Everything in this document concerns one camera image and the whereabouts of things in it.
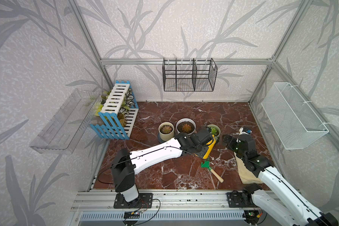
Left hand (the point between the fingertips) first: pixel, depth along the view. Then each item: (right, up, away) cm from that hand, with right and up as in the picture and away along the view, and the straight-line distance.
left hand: (203, 148), depth 76 cm
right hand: (+16, +5, +6) cm, 18 cm away
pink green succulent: (-22, +8, +17) cm, 29 cm away
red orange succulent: (-8, +10, +15) cm, 20 cm away
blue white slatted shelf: (-48, +17, +3) cm, 51 cm away
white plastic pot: (-11, +14, +20) cm, 27 cm away
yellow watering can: (+5, 0, +2) cm, 5 cm away
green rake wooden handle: (+4, -13, +10) cm, 17 cm away
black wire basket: (-6, +48, +29) cm, 56 cm away
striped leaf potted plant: (-45, +27, +11) cm, 53 cm away
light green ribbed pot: (+12, +6, +15) cm, 20 cm away
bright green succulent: (+10, +8, +15) cm, 20 cm away
